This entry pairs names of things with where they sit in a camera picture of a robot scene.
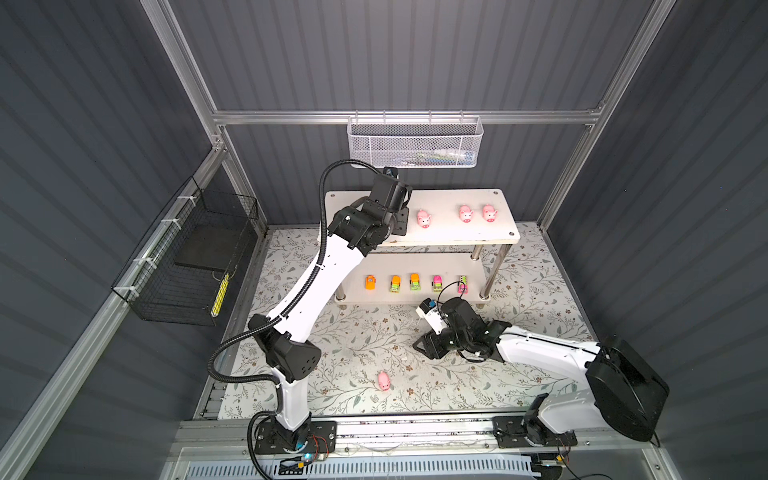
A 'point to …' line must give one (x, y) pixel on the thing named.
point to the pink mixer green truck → (437, 283)
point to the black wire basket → (178, 273)
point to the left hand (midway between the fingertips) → (392, 211)
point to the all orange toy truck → (370, 282)
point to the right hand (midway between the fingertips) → (422, 344)
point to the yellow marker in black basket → (219, 299)
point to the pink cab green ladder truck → (463, 288)
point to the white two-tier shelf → (457, 249)
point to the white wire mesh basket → (416, 141)
